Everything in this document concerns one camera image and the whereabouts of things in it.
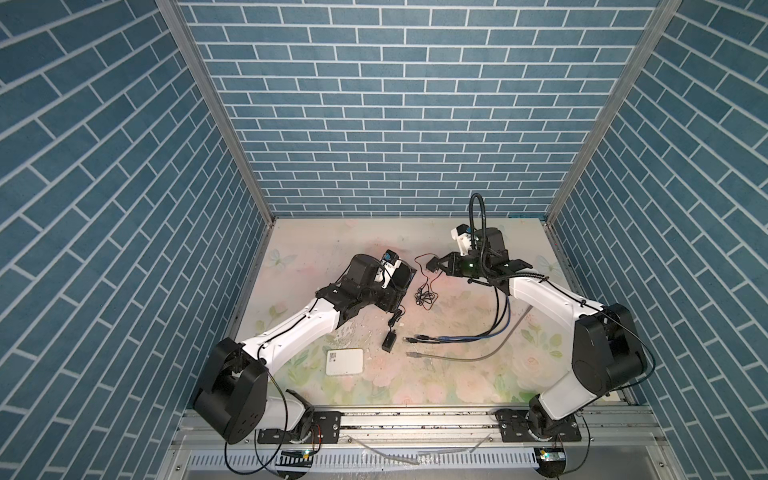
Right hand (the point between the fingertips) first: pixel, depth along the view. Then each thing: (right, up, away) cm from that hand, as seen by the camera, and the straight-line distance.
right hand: (435, 259), depth 87 cm
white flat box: (-26, -28, -4) cm, 39 cm away
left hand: (-11, -8, -3) cm, 14 cm away
